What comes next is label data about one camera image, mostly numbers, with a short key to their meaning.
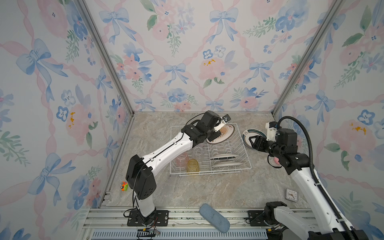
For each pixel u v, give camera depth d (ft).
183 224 2.41
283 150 1.86
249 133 3.50
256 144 2.22
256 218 2.35
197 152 2.87
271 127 2.18
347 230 1.21
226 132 2.83
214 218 2.35
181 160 2.77
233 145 3.22
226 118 2.21
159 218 2.45
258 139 2.20
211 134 2.22
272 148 2.03
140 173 1.41
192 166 2.88
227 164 2.56
